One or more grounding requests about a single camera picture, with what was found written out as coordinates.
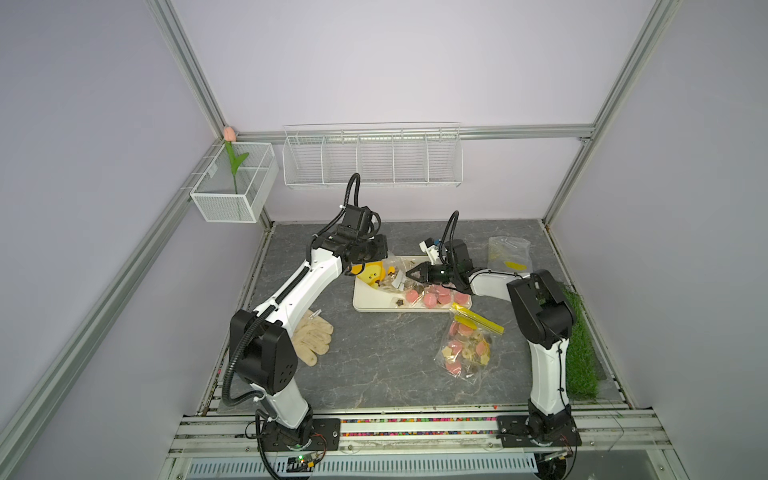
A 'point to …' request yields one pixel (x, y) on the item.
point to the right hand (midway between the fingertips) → (405, 272)
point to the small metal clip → (316, 313)
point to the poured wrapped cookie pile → (434, 296)
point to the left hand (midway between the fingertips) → (386, 249)
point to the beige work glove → (312, 336)
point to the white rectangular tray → (368, 298)
